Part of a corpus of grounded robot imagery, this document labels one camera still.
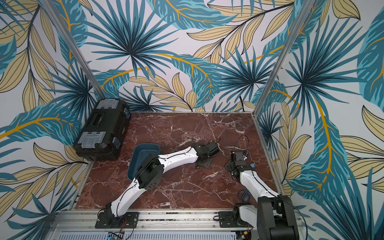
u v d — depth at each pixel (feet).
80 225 2.44
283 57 2.82
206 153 2.39
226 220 2.41
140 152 3.13
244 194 2.68
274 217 1.35
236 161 2.26
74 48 2.68
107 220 2.08
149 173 1.84
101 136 2.75
